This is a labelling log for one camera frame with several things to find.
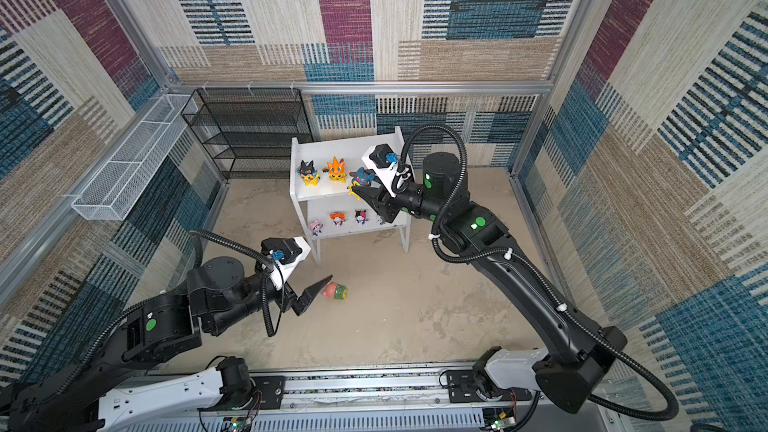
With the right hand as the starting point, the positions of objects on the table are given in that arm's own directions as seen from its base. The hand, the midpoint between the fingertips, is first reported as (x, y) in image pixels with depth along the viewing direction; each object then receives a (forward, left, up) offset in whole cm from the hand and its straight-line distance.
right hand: (363, 183), depth 62 cm
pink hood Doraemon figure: (+4, +15, -21) cm, 26 cm away
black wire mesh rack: (+47, +44, -22) cm, 68 cm away
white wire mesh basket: (+6, +59, -7) cm, 60 cm away
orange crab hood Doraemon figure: (+7, +9, -22) cm, 24 cm away
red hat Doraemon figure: (+8, +2, -22) cm, 23 cm away
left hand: (-12, +10, -6) cm, 17 cm away
